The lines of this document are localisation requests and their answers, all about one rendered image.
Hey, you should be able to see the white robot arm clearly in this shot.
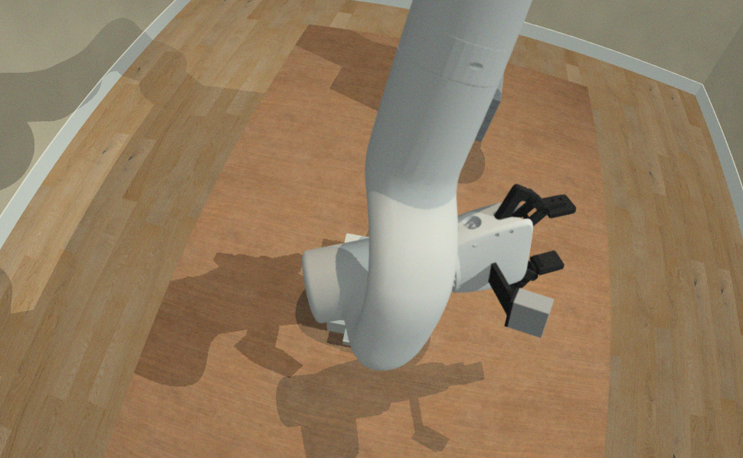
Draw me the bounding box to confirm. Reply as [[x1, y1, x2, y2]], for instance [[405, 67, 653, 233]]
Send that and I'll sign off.
[[302, 0, 554, 371]]

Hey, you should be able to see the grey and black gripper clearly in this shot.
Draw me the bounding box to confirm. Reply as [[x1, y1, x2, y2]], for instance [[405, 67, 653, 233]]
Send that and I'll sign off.
[[452, 184, 576, 293]]

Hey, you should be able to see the grey power strip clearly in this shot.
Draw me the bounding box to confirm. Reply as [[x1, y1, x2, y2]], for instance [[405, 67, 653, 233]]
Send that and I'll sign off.
[[327, 233, 369, 345]]

